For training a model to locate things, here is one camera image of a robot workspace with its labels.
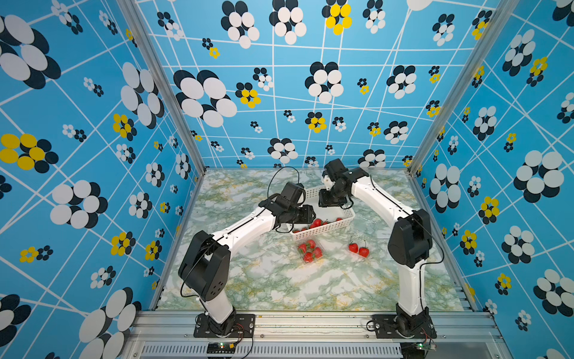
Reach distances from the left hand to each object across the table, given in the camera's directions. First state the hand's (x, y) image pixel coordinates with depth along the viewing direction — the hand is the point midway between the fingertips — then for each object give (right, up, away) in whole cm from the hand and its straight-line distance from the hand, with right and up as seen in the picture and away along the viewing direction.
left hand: (314, 214), depth 86 cm
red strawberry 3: (+2, -5, +11) cm, 12 cm away
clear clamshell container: (+20, -12, +7) cm, 25 cm away
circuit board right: (+30, -40, -17) cm, 53 cm away
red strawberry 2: (-3, -17, +1) cm, 17 cm away
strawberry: (-1, -13, +5) cm, 14 cm away
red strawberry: (-4, -14, +3) cm, 15 cm away
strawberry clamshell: (+20, -15, +3) cm, 26 cm away
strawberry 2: (+2, -16, +3) cm, 17 cm away
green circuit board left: (-32, -42, -13) cm, 55 cm away
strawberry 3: (+16, -14, +3) cm, 22 cm away
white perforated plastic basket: (+6, -3, +11) cm, 13 cm away
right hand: (+6, +4, +7) cm, 10 cm away
